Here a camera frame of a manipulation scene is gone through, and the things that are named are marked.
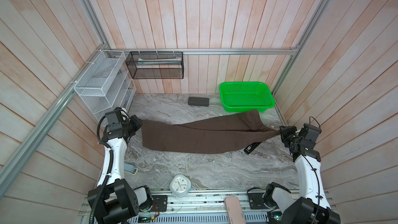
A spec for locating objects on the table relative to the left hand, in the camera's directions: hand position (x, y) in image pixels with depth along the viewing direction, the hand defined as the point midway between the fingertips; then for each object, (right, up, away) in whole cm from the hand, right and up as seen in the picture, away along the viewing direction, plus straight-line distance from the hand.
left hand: (142, 122), depth 81 cm
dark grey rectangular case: (+31, +13, +33) cm, 47 cm away
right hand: (+74, -2, -1) cm, 74 cm away
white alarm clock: (+21, -32, -5) cm, 38 cm away
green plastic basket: (+63, +17, +37) cm, 75 cm away
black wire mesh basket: (+2, +37, +22) cm, 43 cm away
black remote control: (+60, -16, +7) cm, 62 cm away
